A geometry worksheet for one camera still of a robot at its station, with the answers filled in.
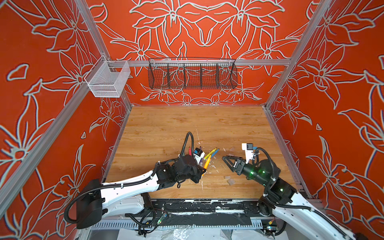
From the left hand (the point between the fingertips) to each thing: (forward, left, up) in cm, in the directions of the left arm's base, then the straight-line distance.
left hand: (206, 169), depth 73 cm
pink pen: (+3, +8, +12) cm, 15 cm away
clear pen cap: (-1, -15, -13) cm, 20 cm away
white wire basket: (+49, +64, +17) cm, 83 cm away
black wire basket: (+58, +10, +17) cm, 61 cm away
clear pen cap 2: (+1, -13, -13) cm, 19 cm away
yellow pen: (+15, -4, -13) cm, 21 cm away
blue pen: (+16, -7, -12) cm, 22 cm away
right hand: (+2, -7, +8) cm, 11 cm away
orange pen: (+3, 0, +2) cm, 3 cm away
